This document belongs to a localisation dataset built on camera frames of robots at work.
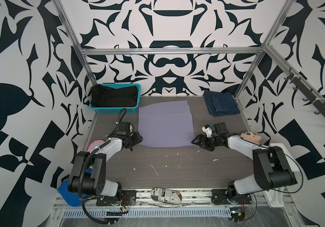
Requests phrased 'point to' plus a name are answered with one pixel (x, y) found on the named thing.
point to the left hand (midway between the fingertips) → (140, 136)
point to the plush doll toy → (251, 136)
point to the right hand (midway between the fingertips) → (197, 142)
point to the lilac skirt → (166, 125)
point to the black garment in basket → (104, 96)
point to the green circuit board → (237, 214)
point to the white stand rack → (275, 197)
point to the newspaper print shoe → (169, 196)
